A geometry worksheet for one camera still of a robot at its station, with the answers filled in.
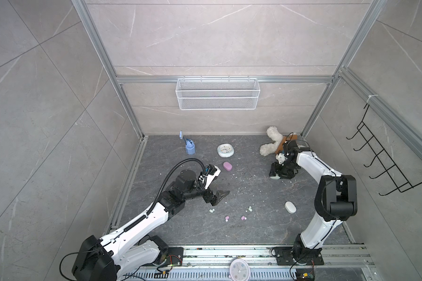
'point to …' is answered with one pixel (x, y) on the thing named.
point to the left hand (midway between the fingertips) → (222, 181)
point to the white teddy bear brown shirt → (278, 146)
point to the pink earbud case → (227, 166)
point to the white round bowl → (225, 150)
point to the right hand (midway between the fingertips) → (275, 173)
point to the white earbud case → (290, 207)
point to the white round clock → (240, 270)
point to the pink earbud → (227, 218)
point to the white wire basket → (217, 94)
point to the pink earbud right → (243, 218)
